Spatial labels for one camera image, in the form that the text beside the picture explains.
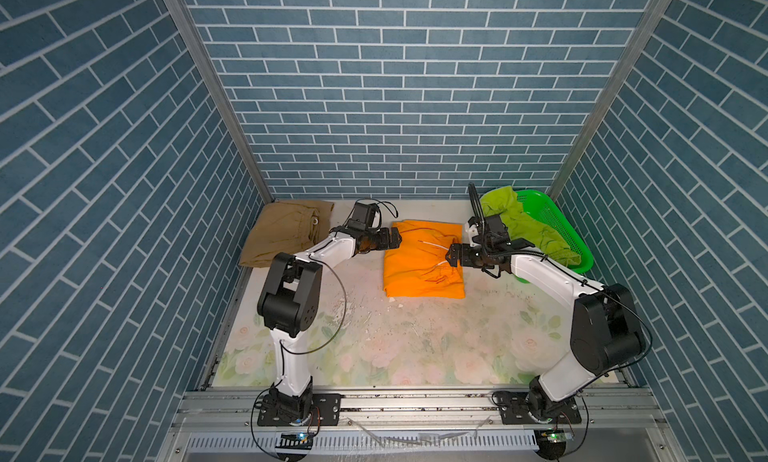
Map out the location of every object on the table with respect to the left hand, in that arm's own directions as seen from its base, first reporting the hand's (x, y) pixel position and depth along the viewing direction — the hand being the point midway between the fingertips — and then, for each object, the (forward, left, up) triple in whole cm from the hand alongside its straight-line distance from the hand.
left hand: (391, 239), depth 98 cm
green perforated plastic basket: (+17, -58, -3) cm, 61 cm away
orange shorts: (-7, -9, -6) cm, 13 cm away
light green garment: (+16, -41, +1) cm, 45 cm away
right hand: (-8, -21, +3) cm, 22 cm away
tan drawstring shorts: (+10, +38, -5) cm, 40 cm away
